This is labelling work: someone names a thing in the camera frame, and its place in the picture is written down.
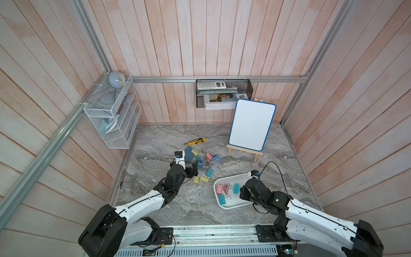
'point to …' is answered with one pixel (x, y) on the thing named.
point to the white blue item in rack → (107, 125)
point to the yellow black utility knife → (194, 142)
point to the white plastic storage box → (233, 200)
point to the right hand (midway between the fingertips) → (238, 188)
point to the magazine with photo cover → (223, 101)
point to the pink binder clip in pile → (210, 157)
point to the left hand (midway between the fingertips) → (190, 162)
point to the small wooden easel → (243, 150)
